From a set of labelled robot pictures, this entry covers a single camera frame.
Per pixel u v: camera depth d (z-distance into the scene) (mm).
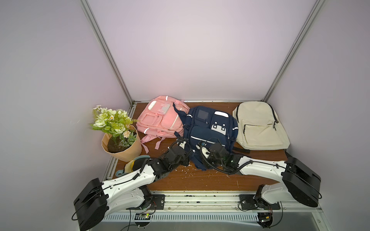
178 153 595
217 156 641
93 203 401
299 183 416
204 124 993
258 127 1009
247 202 728
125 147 808
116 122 751
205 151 725
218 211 721
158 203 730
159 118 1054
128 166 830
